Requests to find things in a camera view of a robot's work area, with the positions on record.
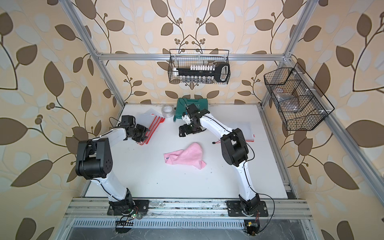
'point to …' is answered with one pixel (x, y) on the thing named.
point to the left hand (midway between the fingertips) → (146, 129)
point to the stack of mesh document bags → (151, 119)
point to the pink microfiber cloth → (191, 155)
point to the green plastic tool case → (182, 104)
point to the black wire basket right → (301, 105)
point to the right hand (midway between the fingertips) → (187, 133)
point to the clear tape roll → (167, 111)
